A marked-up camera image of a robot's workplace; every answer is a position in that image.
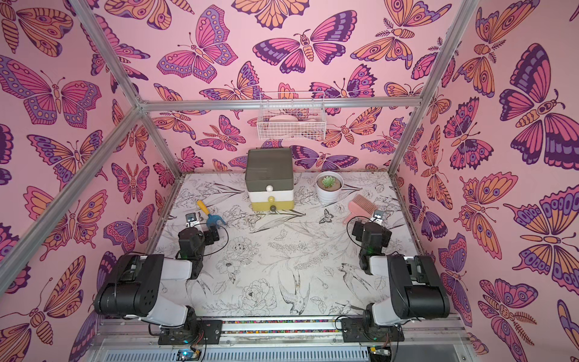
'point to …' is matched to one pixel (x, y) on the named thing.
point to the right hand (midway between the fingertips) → (368, 223)
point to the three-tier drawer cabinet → (269, 178)
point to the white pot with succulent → (329, 185)
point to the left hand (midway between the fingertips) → (204, 223)
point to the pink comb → (359, 207)
